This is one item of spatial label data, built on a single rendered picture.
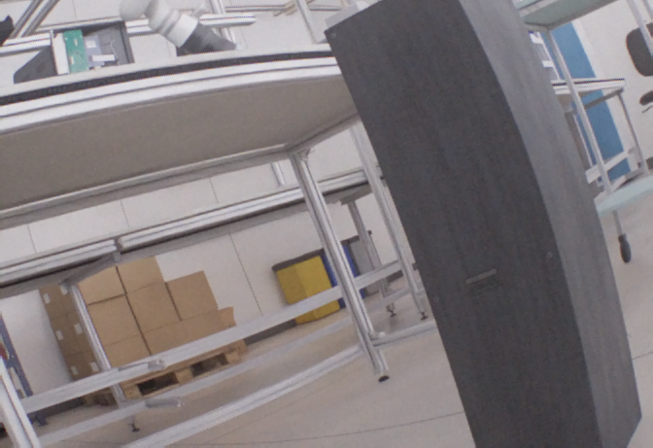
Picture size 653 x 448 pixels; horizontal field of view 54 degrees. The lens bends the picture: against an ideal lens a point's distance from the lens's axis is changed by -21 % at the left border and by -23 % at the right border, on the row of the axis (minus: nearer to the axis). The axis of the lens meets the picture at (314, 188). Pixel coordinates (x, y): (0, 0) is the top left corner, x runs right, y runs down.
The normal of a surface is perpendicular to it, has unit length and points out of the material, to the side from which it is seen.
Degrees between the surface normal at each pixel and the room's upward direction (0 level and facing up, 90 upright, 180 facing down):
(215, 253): 90
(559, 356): 90
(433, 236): 90
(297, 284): 90
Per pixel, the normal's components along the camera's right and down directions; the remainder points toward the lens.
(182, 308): 0.69, -0.32
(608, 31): -0.62, 0.17
